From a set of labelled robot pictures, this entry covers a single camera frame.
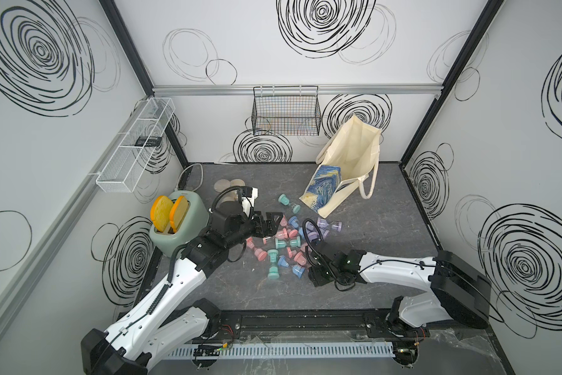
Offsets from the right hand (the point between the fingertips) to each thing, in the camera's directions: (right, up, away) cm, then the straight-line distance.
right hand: (314, 276), depth 84 cm
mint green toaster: (-43, +19, -4) cm, 47 cm away
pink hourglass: (-11, +18, +12) cm, 24 cm away
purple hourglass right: (+11, +16, +10) cm, 22 cm away
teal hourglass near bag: (-11, +26, +19) cm, 34 cm away
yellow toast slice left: (-53, +24, -6) cm, 58 cm away
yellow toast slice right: (-47, +24, -7) cm, 53 cm away
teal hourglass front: (-15, +2, 0) cm, 15 cm away
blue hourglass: (-6, +3, -1) cm, 7 cm away
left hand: (-15, +24, -12) cm, 31 cm away
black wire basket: (-10, +73, +40) cm, 84 cm away
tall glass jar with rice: (-37, +33, +10) cm, 50 cm away
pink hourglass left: (-20, +7, +2) cm, 21 cm away
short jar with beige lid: (-32, +34, +19) cm, 51 cm away
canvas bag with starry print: (+22, +48, +32) cm, 62 cm away
